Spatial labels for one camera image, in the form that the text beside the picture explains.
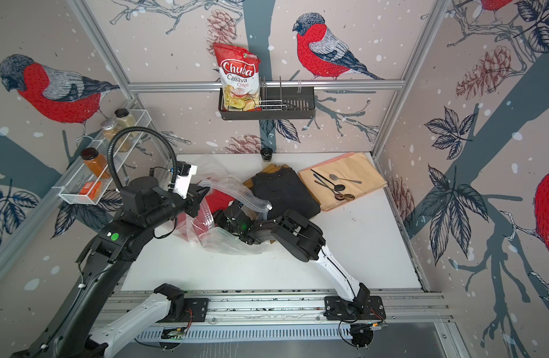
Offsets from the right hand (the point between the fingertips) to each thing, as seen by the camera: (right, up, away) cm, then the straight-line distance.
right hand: (206, 221), depth 91 cm
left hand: (+11, +18, -27) cm, 34 cm away
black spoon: (+60, +13, +16) cm, 63 cm away
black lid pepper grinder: (+24, +30, +16) cm, 41 cm away
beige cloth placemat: (+60, +16, +18) cm, 65 cm away
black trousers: (+32, +13, -2) cm, 35 cm away
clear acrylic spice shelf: (-33, +19, -17) cm, 42 cm away
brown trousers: (+26, +22, +8) cm, 35 cm away
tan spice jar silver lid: (-25, +31, -14) cm, 42 cm away
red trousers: (+7, +5, -25) cm, 27 cm away
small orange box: (-25, +15, -26) cm, 39 cm away
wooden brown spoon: (+62, +9, +10) cm, 64 cm away
